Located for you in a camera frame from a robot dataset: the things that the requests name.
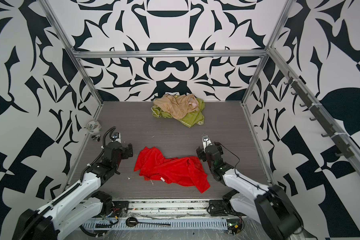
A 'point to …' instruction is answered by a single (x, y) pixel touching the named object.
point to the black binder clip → (96, 137)
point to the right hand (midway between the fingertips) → (209, 143)
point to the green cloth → (189, 119)
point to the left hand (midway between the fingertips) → (121, 142)
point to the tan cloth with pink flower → (178, 106)
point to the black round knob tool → (132, 222)
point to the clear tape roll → (93, 127)
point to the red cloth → (152, 164)
